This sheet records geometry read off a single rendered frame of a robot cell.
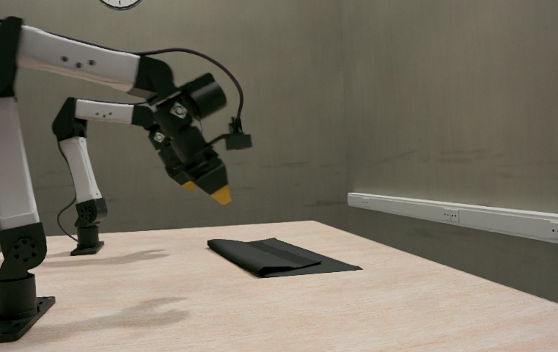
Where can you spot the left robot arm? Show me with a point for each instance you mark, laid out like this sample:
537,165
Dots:
70,133

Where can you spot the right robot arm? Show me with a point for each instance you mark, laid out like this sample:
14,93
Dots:
22,238

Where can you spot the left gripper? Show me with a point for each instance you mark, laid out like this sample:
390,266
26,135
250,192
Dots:
169,160

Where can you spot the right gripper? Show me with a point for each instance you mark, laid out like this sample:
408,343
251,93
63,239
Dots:
209,175

